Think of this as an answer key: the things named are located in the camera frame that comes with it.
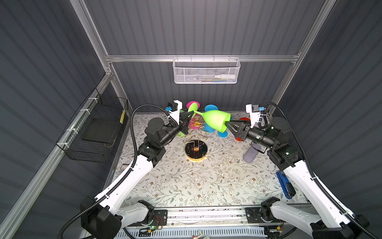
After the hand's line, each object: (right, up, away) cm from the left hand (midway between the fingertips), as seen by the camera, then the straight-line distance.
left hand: (193, 111), depth 64 cm
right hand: (+15, -6, -3) cm, 16 cm away
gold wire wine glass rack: (+2, -19, +34) cm, 39 cm away
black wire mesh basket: (-48, -9, +6) cm, 49 cm away
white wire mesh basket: (+10, +40, +59) cm, 72 cm away
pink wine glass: (+1, -4, +12) cm, 12 cm away
